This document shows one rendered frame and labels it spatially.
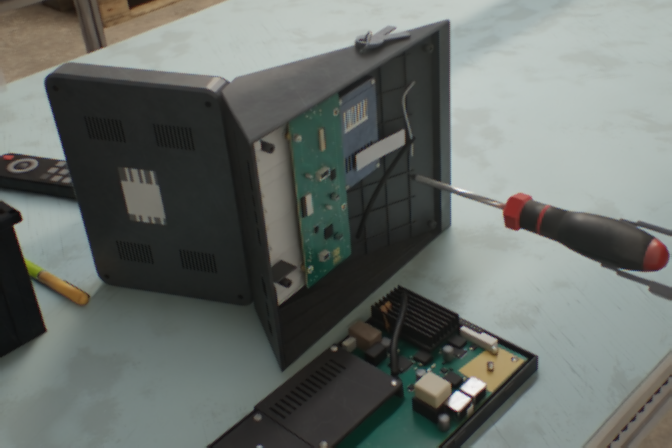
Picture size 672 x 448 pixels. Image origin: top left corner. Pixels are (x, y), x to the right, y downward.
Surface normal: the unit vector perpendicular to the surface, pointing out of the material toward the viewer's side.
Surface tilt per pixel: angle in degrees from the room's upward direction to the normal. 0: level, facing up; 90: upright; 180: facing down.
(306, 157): 90
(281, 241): 90
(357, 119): 90
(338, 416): 0
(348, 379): 0
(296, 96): 0
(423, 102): 90
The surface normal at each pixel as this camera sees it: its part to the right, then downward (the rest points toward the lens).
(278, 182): 0.79, 0.29
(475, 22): -0.07, -0.84
